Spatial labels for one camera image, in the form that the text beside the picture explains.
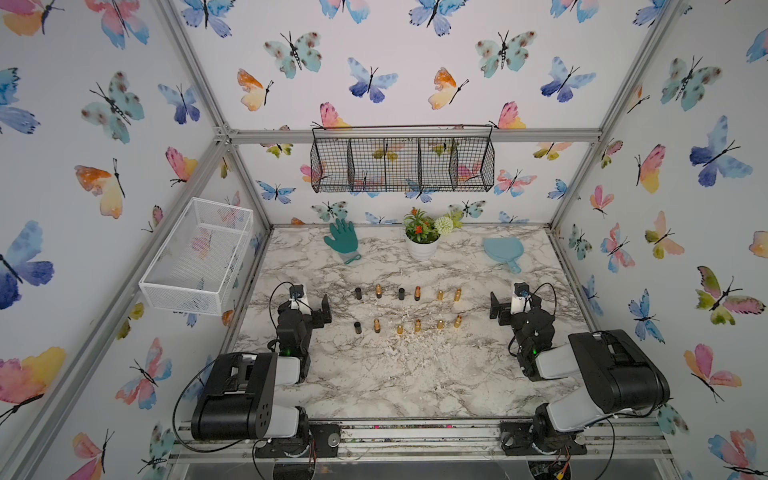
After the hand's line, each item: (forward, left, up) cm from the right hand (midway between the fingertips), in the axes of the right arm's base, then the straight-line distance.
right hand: (514, 289), depth 90 cm
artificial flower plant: (+18, +28, +6) cm, 34 cm away
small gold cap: (-8, +16, -7) cm, 19 cm away
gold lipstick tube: (-10, +40, -7) cm, 42 cm away
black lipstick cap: (+2, +34, -9) cm, 35 cm away
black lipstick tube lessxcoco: (+1, +48, -8) cm, 48 cm away
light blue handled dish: (+27, -5, -13) cm, 30 cm away
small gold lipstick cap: (-9, +28, -8) cm, 31 cm away
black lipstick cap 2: (-11, +46, -8) cm, 48 cm away
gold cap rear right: (+2, +15, -9) cm, 18 cm away
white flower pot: (+18, +27, -5) cm, 33 cm away
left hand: (-4, +60, -1) cm, 60 cm away
